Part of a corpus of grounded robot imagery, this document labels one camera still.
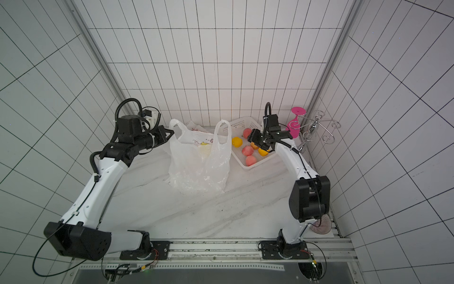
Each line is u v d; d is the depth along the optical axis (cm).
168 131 72
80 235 37
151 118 66
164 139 63
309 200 45
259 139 78
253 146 103
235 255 73
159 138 65
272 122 67
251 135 78
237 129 110
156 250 72
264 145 75
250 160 97
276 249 73
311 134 85
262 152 101
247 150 100
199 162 87
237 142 106
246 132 113
